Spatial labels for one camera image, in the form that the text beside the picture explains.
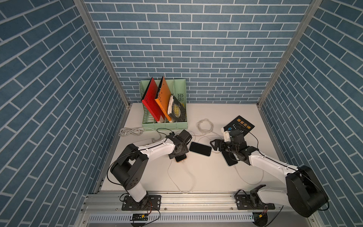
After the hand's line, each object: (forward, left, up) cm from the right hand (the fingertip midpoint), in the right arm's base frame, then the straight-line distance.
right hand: (216, 142), depth 87 cm
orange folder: (+22, +36, +16) cm, 45 cm away
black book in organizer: (+20, +27, +5) cm, 34 cm away
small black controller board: (-40, +39, -12) cm, 57 cm away
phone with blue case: (-12, -7, +5) cm, 14 cm away
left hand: (-5, +19, -6) cm, 21 cm away
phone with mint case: (0, +9, -11) cm, 14 cm away
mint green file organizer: (+38, +28, +11) cm, 48 cm away
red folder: (+15, +43, +20) cm, 49 cm away
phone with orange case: (-10, +21, -4) cm, 24 cm away
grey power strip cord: (+7, +62, -5) cm, 63 cm away
